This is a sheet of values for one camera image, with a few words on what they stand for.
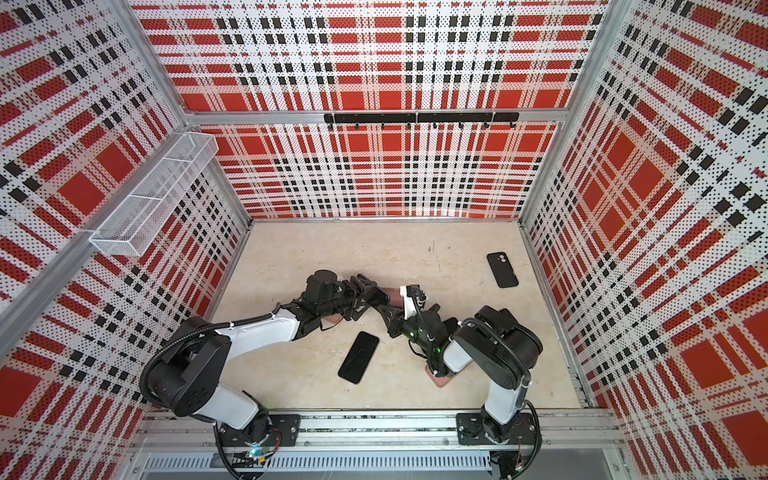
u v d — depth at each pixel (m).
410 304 0.78
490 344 0.49
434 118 0.89
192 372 0.44
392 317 0.79
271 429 0.73
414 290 0.76
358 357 0.86
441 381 0.82
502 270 1.07
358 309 0.83
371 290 0.83
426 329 0.69
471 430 0.73
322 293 0.69
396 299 0.81
